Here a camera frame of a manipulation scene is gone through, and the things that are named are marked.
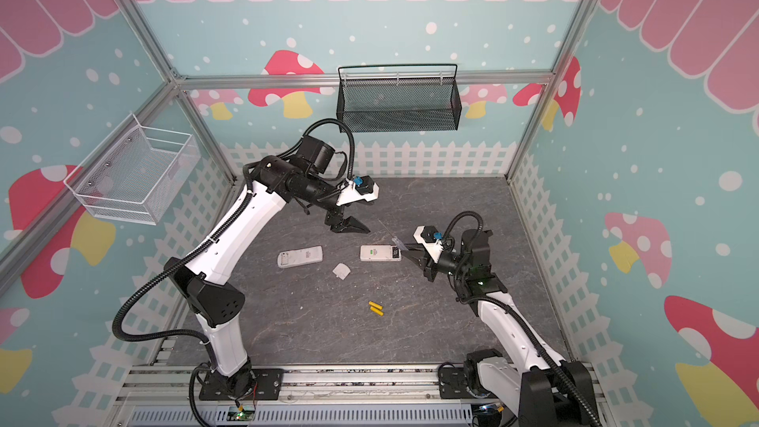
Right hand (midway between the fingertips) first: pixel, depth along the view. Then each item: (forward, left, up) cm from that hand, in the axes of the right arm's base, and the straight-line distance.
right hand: (405, 248), depth 77 cm
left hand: (+3, +10, +10) cm, 14 cm away
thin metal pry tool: (0, +2, +4) cm, 4 cm away
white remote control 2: (+9, +8, -18) cm, 22 cm away
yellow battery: (-8, +9, -19) cm, 23 cm away
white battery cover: (+3, +20, -19) cm, 28 cm away
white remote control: (+8, +37, -19) cm, 42 cm away
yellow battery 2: (-10, +8, -19) cm, 23 cm away
